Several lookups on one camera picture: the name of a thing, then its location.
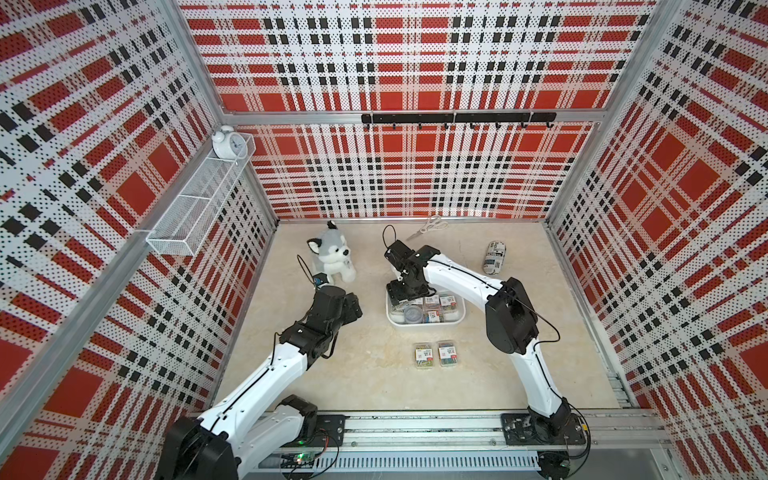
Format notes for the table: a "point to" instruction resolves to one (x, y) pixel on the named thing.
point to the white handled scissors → (433, 223)
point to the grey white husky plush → (332, 255)
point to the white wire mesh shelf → (186, 222)
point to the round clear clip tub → (413, 314)
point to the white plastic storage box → (395, 315)
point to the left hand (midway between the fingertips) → (352, 301)
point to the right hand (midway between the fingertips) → (406, 296)
